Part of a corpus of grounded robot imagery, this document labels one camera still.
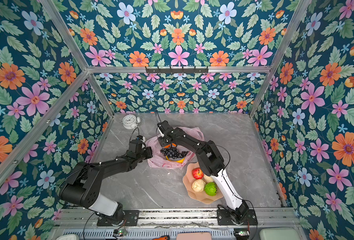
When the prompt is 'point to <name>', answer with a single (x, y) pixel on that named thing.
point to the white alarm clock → (130, 121)
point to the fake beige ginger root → (208, 179)
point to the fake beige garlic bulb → (198, 185)
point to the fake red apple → (197, 173)
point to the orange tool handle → (165, 237)
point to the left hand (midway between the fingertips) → (154, 146)
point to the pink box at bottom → (194, 236)
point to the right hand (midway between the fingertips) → (164, 138)
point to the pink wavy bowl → (188, 179)
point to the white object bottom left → (68, 237)
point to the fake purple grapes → (173, 152)
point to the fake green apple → (210, 188)
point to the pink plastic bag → (158, 161)
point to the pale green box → (278, 233)
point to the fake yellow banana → (181, 161)
